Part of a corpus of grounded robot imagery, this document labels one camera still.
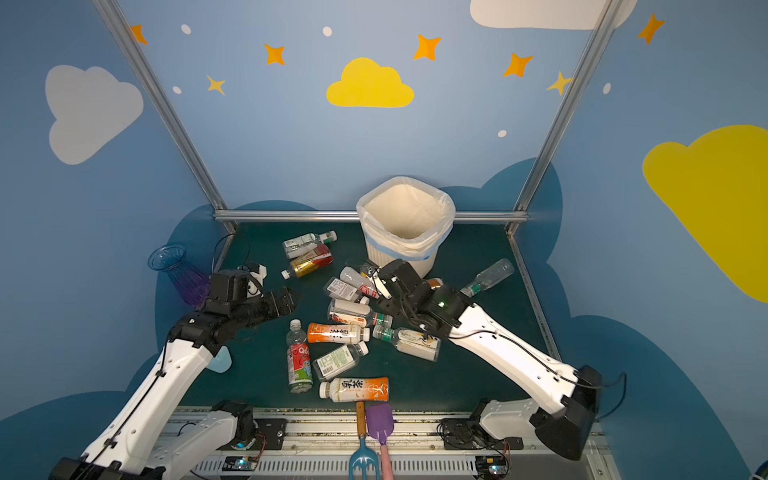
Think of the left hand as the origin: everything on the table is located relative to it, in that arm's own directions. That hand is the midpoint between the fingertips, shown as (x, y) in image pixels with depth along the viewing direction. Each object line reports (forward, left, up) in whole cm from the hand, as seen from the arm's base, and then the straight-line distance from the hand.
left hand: (290, 299), depth 77 cm
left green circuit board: (-34, +10, -21) cm, 41 cm away
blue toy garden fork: (-33, -20, -18) cm, 43 cm away
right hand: (+2, -28, +6) cm, 28 cm away
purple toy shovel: (-25, -24, -19) cm, 40 cm away
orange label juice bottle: (-3, -11, -15) cm, 19 cm away
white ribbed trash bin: (+28, -21, -17) cm, 39 cm away
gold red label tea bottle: (+27, -2, -15) cm, 31 cm away
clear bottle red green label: (-15, -3, -15) cm, 21 cm away
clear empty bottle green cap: (+21, -61, -17) cm, 67 cm away
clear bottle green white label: (+34, +9, -17) cm, 39 cm away
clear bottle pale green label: (-11, -9, -16) cm, 22 cm away
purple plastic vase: (+10, +34, -9) cm, 37 cm away
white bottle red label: (+16, -17, -15) cm, 28 cm away
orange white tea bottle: (-18, -14, -15) cm, 28 cm away
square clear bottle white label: (+14, -10, -16) cm, 24 cm away
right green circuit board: (-33, -52, -21) cm, 65 cm away
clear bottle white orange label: (+6, -14, -18) cm, 24 cm away
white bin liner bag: (+37, -32, -5) cm, 50 cm away
